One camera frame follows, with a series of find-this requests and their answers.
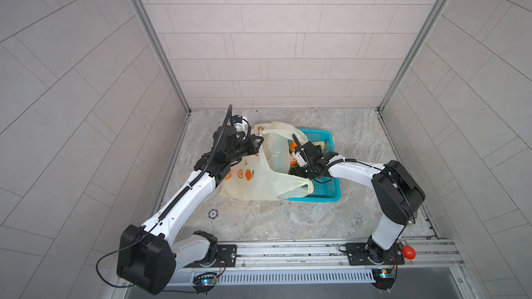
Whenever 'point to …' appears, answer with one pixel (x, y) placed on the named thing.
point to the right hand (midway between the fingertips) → (294, 176)
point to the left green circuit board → (204, 282)
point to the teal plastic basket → (325, 136)
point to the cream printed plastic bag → (264, 174)
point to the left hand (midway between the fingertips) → (268, 136)
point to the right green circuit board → (384, 278)
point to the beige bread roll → (321, 143)
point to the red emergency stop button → (409, 252)
